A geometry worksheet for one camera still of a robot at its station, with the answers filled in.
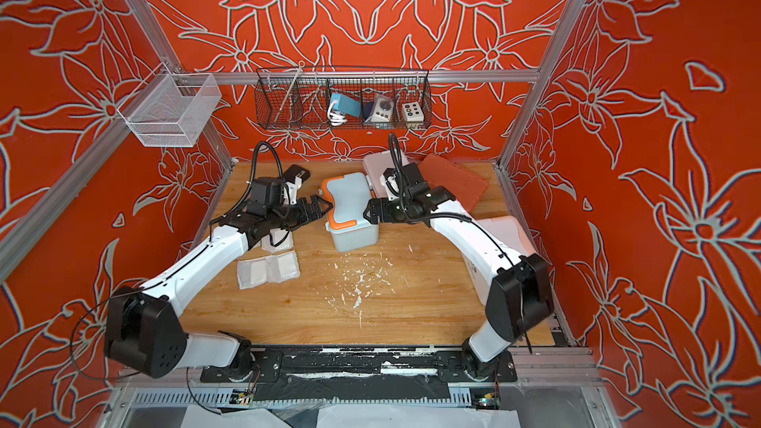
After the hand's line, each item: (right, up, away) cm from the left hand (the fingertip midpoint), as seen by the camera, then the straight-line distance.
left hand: (324, 208), depth 82 cm
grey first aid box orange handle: (+7, +3, +8) cm, 11 cm away
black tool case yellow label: (-19, +13, +35) cm, 42 cm away
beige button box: (+27, +30, +12) cm, 42 cm away
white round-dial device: (+17, +30, +8) cm, 35 cm away
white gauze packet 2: (-24, -20, +8) cm, 32 cm away
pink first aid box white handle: (+14, +14, +19) cm, 27 cm away
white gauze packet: (-17, -19, +8) cm, 27 cm away
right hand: (+13, -1, -2) cm, 13 cm away
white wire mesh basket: (-51, +31, +10) cm, 60 cm away
